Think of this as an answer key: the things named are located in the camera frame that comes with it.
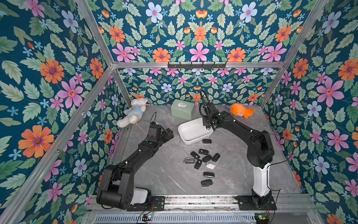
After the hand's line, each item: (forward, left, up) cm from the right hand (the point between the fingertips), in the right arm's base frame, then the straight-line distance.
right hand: (207, 119), depth 95 cm
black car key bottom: (-38, +1, -12) cm, 40 cm away
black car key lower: (-33, 0, -12) cm, 35 cm away
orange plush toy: (+17, -27, -7) cm, 33 cm away
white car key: (-28, -2, -12) cm, 30 cm away
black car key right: (-22, -6, -12) cm, 26 cm away
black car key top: (-10, 0, -13) cm, 16 cm away
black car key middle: (-18, +2, -12) cm, 22 cm away
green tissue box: (+12, +19, -3) cm, 22 cm away
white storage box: (0, +10, -15) cm, 17 cm away
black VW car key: (-27, +6, -12) cm, 30 cm away
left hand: (-11, +25, -1) cm, 27 cm away
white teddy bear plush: (+7, +55, -4) cm, 56 cm away
